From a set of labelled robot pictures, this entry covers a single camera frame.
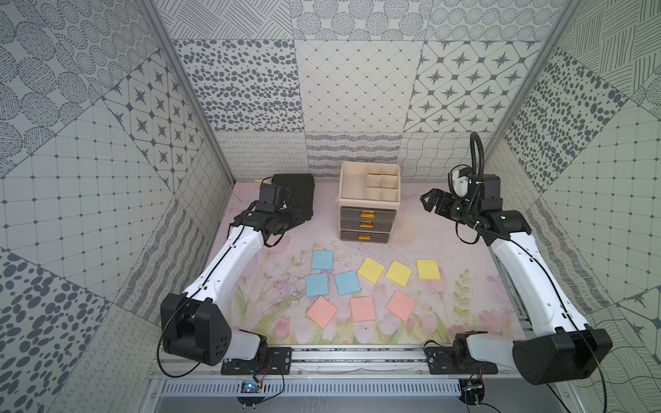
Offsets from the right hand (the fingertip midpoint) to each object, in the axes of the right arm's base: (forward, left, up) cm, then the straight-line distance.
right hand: (433, 205), depth 77 cm
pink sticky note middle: (-22, +21, -28) cm, 41 cm away
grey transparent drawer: (+2, +20, -7) cm, 21 cm away
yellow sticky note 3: (-8, -4, -28) cm, 29 cm away
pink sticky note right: (-21, +8, -28) cm, 36 cm away
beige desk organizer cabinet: (+8, +19, -4) cm, 21 cm away
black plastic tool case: (+27, +46, -21) cm, 57 cm away
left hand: (0, +39, -5) cm, 40 cm away
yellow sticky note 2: (-9, +7, -28) cm, 31 cm away
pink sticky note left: (-23, +35, -28) cm, 50 cm away
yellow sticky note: (-8, +17, -28) cm, 34 cm away
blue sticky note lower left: (-15, +37, -27) cm, 48 cm away
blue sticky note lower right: (-14, +26, -27) cm, 40 cm away
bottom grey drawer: (+2, +20, -22) cm, 30 cm away
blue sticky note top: (-5, +36, -27) cm, 45 cm away
